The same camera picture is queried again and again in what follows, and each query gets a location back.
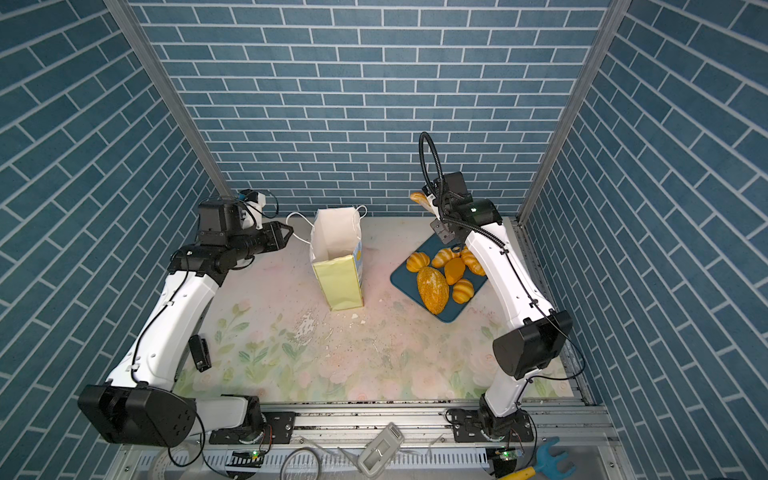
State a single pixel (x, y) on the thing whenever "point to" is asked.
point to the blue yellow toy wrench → (546, 463)
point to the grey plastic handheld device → (378, 455)
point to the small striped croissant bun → (462, 291)
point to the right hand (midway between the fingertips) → (450, 216)
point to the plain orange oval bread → (454, 269)
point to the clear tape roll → (159, 465)
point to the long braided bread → (421, 199)
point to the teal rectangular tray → (407, 282)
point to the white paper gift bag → (335, 247)
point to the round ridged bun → (416, 261)
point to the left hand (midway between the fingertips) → (288, 228)
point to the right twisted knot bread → (471, 261)
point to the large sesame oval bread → (434, 289)
